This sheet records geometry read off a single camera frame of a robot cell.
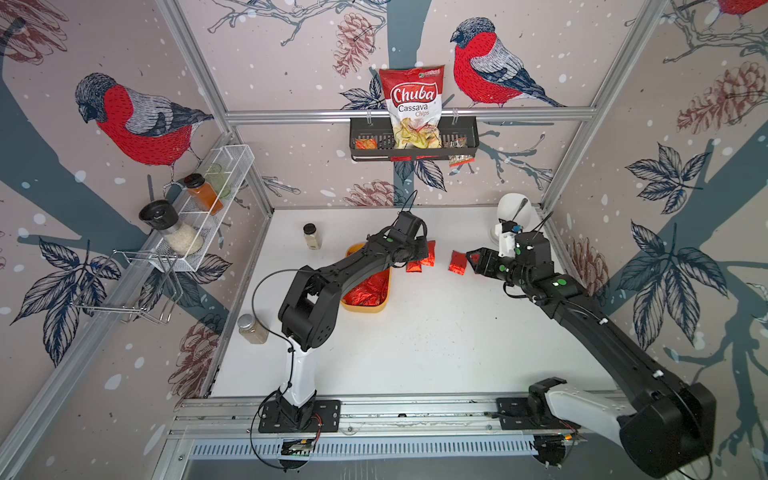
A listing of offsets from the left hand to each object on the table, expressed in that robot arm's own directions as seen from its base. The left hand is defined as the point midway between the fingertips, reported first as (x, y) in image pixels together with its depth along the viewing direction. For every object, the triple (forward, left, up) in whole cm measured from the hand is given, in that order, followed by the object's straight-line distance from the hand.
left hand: (432, 244), depth 91 cm
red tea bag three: (0, 0, -4) cm, 4 cm away
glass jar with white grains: (-15, +60, +22) cm, 66 cm away
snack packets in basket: (+19, -7, +18) cm, 27 cm away
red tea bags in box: (-12, +19, -9) cm, 24 cm away
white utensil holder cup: (+18, -28, -1) cm, 33 cm away
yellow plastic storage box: (-16, +21, -12) cm, 29 cm away
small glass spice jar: (+9, +41, -7) cm, 43 cm away
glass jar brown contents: (-26, +51, -6) cm, 57 cm away
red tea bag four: (0, +5, -13) cm, 14 cm away
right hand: (-9, -9, +8) cm, 15 cm away
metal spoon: (+17, -33, +2) cm, 37 cm away
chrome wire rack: (-25, +64, +20) cm, 72 cm away
